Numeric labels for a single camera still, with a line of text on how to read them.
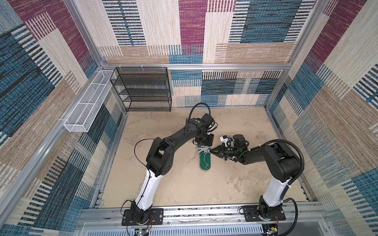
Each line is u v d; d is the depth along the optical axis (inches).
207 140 32.5
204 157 35.2
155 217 29.1
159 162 21.4
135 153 21.7
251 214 28.7
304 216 29.1
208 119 30.4
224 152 33.3
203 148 36.3
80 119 36.1
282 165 19.6
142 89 43.5
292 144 19.5
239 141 30.6
